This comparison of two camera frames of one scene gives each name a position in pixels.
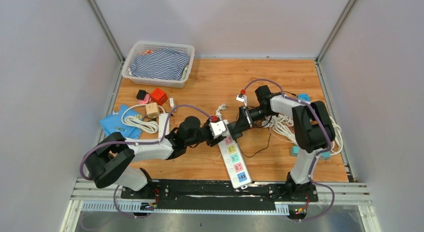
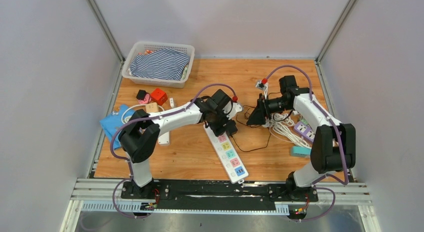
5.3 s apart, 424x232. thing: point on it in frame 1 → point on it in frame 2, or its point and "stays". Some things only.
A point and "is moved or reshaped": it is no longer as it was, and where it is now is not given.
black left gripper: [212, 141] → [220, 129]
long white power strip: [236, 168] is moved or reshaped
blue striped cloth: [163, 63] stays
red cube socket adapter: [158, 96] stays
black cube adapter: [246, 120] → [231, 128]
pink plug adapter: [147, 100] stays
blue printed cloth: [112, 123] stays
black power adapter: [141, 94] stays
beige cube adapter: [152, 110] stays
